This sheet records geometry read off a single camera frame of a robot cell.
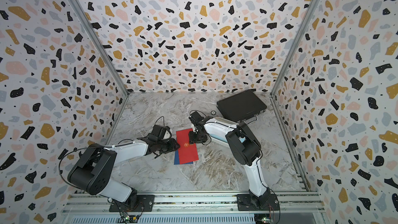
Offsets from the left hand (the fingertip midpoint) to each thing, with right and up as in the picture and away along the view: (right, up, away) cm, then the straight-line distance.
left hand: (180, 146), depth 91 cm
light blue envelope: (+23, +5, +2) cm, 23 cm away
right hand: (+6, +2, +3) cm, 7 cm away
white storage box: (+20, +14, -27) cm, 37 cm away
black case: (+42, +23, +23) cm, 53 cm away
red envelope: (+4, -4, +1) cm, 6 cm away
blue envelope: (-1, -7, -3) cm, 8 cm away
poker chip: (+20, +19, +19) cm, 34 cm away
